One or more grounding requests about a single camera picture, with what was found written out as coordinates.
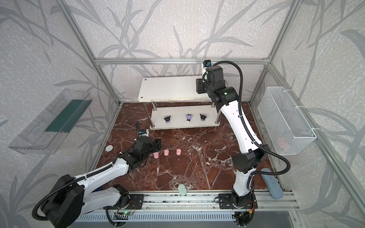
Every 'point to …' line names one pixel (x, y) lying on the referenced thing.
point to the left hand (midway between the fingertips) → (156, 141)
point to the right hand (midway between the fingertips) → (200, 79)
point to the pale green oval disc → (182, 190)
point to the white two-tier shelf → (172, 102)
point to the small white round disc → (109, 148)
